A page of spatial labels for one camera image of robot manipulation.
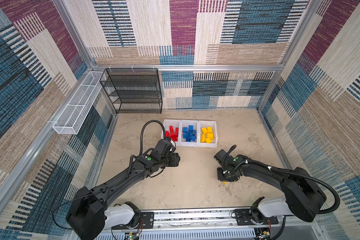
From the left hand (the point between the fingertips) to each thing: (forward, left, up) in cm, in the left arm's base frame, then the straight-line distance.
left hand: (177, 156), depth 81 cm
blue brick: (+28, -9, -11) cm, 31 cm away
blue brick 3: (+19, -10, -11) cm, 24 cm away
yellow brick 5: (+16, -20, -10) cm, 27 cm away
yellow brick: (+25, -22, -10) cm, 35 cm away
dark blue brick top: (+17, -7, -9) cm, 20 cm away
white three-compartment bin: (+26, -14, -5) cm, 30 cm away
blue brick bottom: (+21, -8, -10) cm, 24 cm away
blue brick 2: (+26, -5, -10) cm, 29 cm away
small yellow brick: (-10, -26, -13) cm, 31 cm away
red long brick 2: (+26, +4, -10) cm, 29 cm away
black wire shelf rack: (+51, +32, +4) cm, 60 cm away
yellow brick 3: (+21, -22, -10) cm, 32 cm away
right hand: (-9, -26, -12) cm, 30 cm away
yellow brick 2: (+25, -19, -10) cm, 32 cm away
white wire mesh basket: (+24, +64, +4) cm, 69 cm away
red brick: (+19, +2, -10) cm, 22 cm away
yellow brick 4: (+18, -17, -9) cm, 26 cm away
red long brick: (+24, +7, -11) cm, 27 cm away
